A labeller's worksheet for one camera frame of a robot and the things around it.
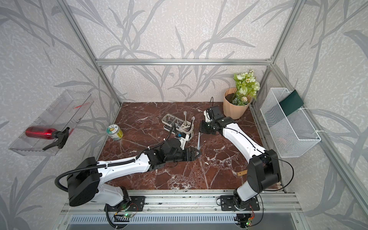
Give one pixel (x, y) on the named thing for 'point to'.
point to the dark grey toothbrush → (185, 113)
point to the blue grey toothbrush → (198, 141)
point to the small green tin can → (114, 132)
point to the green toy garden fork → (242, 173)
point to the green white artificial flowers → (246, 86)
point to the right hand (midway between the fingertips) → (198, 127)
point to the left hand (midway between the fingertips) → (198, 155)
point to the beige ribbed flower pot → (231, 110)
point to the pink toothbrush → (193, 118)
